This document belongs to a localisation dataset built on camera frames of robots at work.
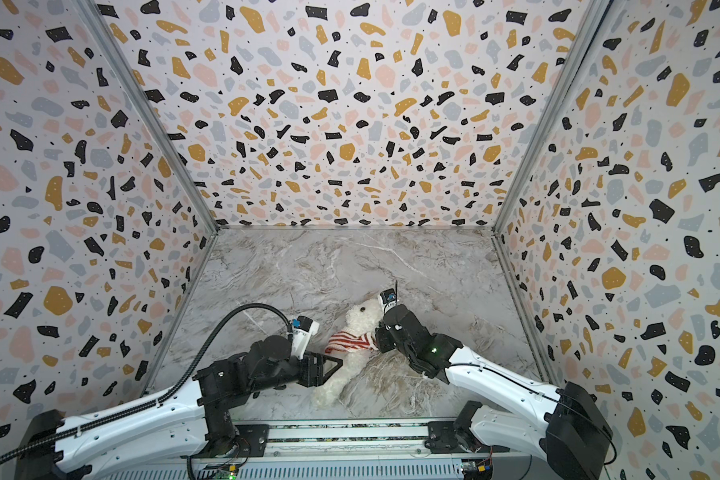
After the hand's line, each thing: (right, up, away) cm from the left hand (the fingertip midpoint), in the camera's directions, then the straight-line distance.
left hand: (340, 360), depth 70 cm
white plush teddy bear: (+4, +7, +12) cm, 15 cm away
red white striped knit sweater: (0, +1, +11) cm, 11 cm away
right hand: (+9, +8, +9) cm, 15 cm away
